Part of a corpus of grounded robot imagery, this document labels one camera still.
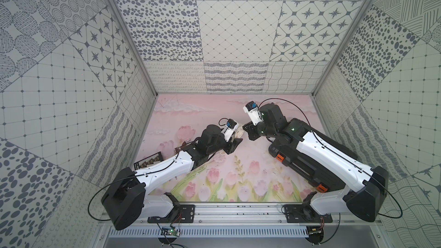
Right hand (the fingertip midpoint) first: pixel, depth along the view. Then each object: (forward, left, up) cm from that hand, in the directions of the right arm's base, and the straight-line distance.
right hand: (245, 128), depth 76 cm
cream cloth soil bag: (-1, +3, -2) cm, 3 cm away
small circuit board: (-36, +31, -23) cm, 53 cm away
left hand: (+1, +4, -3) cm, 5 cm away
